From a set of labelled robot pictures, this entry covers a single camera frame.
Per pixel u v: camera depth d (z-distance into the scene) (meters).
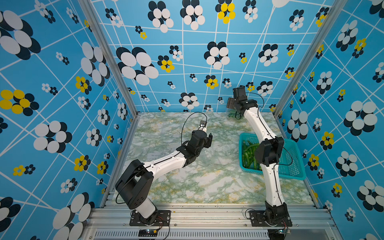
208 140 0.76
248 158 0.89
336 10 0.68
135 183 0.46
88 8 0.69
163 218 0.73
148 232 0.72
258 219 0.72
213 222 0.74
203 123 0.72
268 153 0.60
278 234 0.68
